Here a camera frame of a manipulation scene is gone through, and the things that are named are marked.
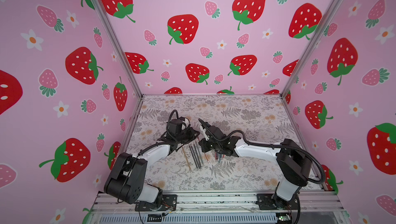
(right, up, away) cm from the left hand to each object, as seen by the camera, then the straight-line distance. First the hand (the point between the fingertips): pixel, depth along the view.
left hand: (200, 132), depth 88 cm
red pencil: (+5, -17, 0) cm, 17 cm away
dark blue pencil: (-4, -15, +2) cm, 16 cm away
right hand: (-2, -7, -5) cm, 9 cm away
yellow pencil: (-7, -18, -1) cm, 20 cm away
